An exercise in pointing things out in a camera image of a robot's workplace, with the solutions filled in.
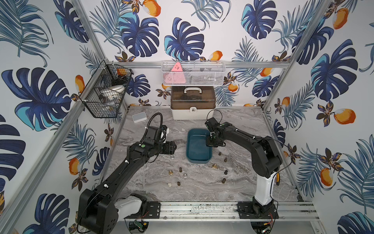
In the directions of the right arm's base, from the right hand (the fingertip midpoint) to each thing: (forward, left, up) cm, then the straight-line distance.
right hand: (210, 144), depth 95 cm
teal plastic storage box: (-3, +8, -5) cm, 10 cm away
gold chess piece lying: (-14, -2, -2) cm, 14 cm away
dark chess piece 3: (-5, -6, -4) cm, 9 cm away
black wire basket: (+16, +65, +27) cm, 72 cm away
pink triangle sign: (+29, +22, +33) cm, 48 cm away
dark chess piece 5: (-17, -8, -3) cm, 20 cm away
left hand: (-8, +23, +13) cm, 28 cm away
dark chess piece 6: (-22, -6, -2) cm, 23 cm away
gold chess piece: (-18, +24, -2) cm, 31 cm away
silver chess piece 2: (-20, +16, -3) cm, 25 cm away
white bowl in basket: (+13, +54, +32) cm, 64 cm away
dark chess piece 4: (-9, -9, -4) cm, 14 cm away
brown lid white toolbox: (+25, +11, +14) cm, 31 cm away
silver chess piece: (-8, +24, -3) cm, 26 cm away
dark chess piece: (-16, +19, -3) cm, 25 cm away
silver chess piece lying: (-25, +24, -4) cm, 35 cm away
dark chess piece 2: (-24, +19, -3) cm, 31 cm away
